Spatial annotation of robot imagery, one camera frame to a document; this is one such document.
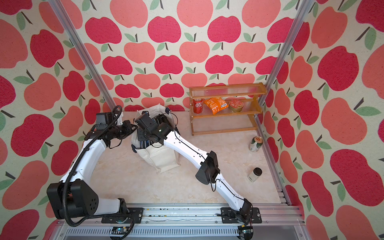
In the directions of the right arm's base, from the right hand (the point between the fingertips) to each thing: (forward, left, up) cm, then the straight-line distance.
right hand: (141, 135), depth 80 cm
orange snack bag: (+31, -41, -2) cm, 51 cm away
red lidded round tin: (+32, -54, -3) cm, 63 cm away
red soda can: (+25, -29, +1) cm, 39 cm away
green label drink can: (+9, -66, -13) cm, 68 cm away
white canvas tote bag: (-8, -11, -8) cm, 16 cm away
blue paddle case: (-5, -4, 0) cm, 6 cm away
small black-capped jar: (-11, -63, -15) cm, 66 cm away
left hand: (+4, +3, +2) cm, 5 cm away
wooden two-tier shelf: (+49, -67, -6) cm, 83 cm away
